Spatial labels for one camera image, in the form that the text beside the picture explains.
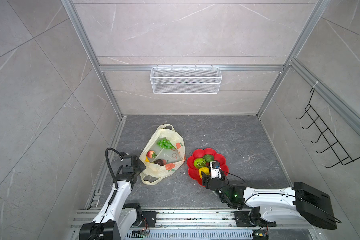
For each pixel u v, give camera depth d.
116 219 0.43
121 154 0.74
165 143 0.98
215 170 0.70
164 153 0.98
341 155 0.61
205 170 0.83
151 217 0.73
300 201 0.47
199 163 0.87
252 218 0.65
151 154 0.93
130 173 0.65
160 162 0.90
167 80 1.01
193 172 0.89
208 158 0.90
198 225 0.73
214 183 0.63
